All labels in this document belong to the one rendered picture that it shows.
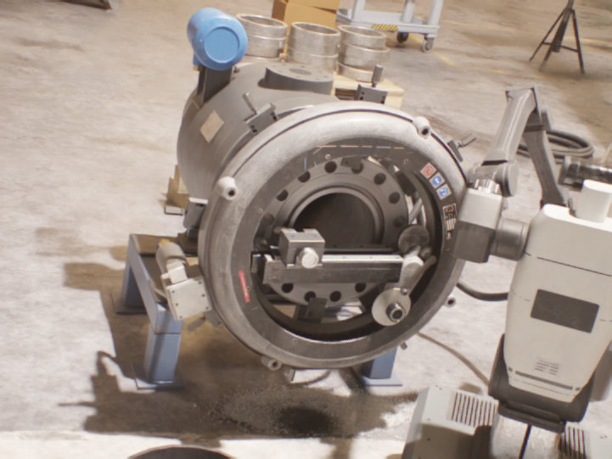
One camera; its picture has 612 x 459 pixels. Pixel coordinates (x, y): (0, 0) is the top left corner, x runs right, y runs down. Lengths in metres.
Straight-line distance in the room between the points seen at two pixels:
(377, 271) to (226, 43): 0.89
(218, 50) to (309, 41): 3.74
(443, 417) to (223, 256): 0.71
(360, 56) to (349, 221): 4.13
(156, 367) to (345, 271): 0.72
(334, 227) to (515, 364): 0.86
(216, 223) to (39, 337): 0.95
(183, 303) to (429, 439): 0.70
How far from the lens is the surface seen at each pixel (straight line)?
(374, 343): 2.74
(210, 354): 3.22
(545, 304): 2.24
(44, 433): 2.78
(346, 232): 2.87
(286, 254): 2.45
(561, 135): 6.94
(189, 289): 2.53
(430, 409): 2.65
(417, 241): 2.70
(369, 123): 2.47
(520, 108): 2.57
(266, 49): 6.76
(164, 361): 2.98
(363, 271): 2.60
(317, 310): 2.77
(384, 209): 2.71
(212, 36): 3.04
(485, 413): 2.70
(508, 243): 2.20
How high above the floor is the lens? 1.54
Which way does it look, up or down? 21 degrees down
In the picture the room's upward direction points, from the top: 11 degrees clockwise
